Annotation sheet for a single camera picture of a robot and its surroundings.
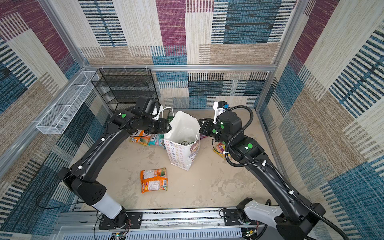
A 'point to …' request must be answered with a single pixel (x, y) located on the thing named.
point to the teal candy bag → (157, 140)
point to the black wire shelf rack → (120, 87)
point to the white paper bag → (184, 127)
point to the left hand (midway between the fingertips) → (168, 126)
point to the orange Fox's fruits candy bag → (221, 147)
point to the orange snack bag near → (153, 179)
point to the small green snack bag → (169, 118)
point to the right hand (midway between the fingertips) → (198, 123)
